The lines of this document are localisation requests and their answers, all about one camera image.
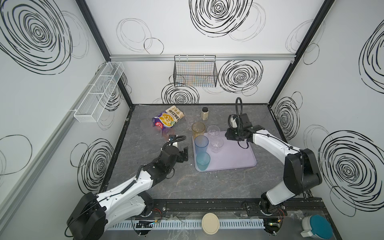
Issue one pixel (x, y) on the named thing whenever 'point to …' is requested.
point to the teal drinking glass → (203, 160)
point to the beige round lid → (210, 223)
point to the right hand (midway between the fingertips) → (226, 134)
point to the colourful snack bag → (168, 118)
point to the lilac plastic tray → (231, 157)
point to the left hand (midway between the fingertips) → (182, 146)
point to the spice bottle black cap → (205, 113)
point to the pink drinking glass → (166, 132)
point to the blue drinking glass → (201, 142)
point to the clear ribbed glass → (189, 121)
